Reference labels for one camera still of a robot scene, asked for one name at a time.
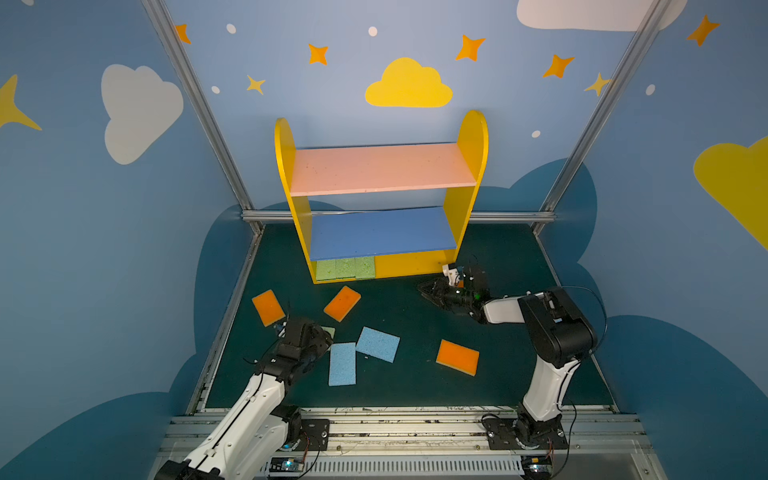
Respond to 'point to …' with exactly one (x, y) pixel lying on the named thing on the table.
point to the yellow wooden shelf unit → (406, 205)
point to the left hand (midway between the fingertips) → (324, 338)
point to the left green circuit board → (287, 464)
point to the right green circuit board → (536, 465)
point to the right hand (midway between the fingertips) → (421, 287)
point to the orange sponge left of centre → (342, 304)
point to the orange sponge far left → (268, 308)
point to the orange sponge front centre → (456, 356)
